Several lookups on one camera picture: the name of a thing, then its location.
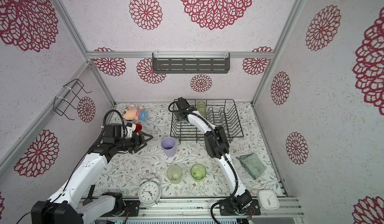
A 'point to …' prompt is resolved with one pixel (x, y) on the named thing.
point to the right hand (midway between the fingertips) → (185, 111)
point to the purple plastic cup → (169, 144)
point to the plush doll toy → (132, 113)
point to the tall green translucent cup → (201, 108)
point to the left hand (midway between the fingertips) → (149, 142)
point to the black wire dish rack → (221, 113)
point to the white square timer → (267, 200)
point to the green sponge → (253, 164)
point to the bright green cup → (198, 171)
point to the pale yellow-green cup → (174, 173)
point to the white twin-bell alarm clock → (149, 192)
